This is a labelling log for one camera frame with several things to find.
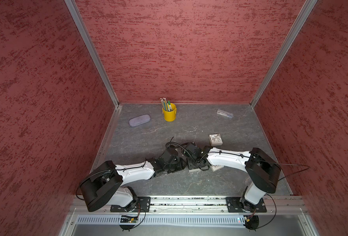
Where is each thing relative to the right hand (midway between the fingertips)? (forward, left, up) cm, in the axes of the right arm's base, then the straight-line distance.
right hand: (192, 167), depth 87 cm
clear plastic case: (+42, -29, 0) cm, 51 cm away
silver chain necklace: (+29, -4, -1) cm, 29 cm away
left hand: (-2, +5, +4) cm, 6 cm away
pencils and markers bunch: (+40, +16, +13) cm, 45 cm away
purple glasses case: (+35, +37, +4) cm, 51 cm away
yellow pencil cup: (+37, +14, +5) cm, 40 cm away
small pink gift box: (-1, -14, +2) cm, 14 cm away
